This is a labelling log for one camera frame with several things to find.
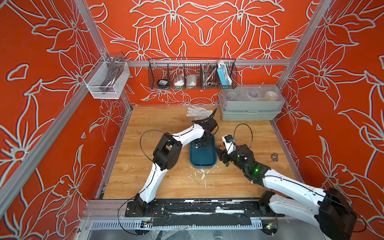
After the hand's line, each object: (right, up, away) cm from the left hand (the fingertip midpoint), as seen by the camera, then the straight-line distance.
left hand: (204, 142), depth 97 cm
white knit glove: (-3, +20, +18) cm, 27 cm away
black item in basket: (-28, +38, -1) cm, 47 cm away
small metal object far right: (+43, -8, -7) cm, 44 cm away
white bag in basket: (-17, +39, -6) cm, 43 cm away
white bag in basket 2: (-9, +40, -4) cm, 41 cm away
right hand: (+5, +1, -17) cm, 18 cm away
